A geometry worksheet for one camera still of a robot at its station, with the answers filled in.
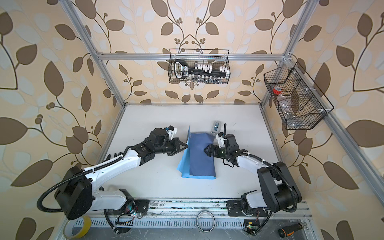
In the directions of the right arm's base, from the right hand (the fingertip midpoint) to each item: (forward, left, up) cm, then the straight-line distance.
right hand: (211, 151), depth 91 cm
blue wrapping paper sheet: (-8, +10, +2) cm, 13 cm away
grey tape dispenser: (+18, -5, +1) cm, 19 cm away
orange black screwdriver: (-40, -30, 0) cm, 50 cm away
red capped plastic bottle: (+20, -37, +30) cm, 51 cm away
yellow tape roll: (-36, +68, +1) cm, 77 cm away
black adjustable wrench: (0, +59, -1) cm, 59 cm away
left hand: (-3, +13, +15) cm, 20 cm away
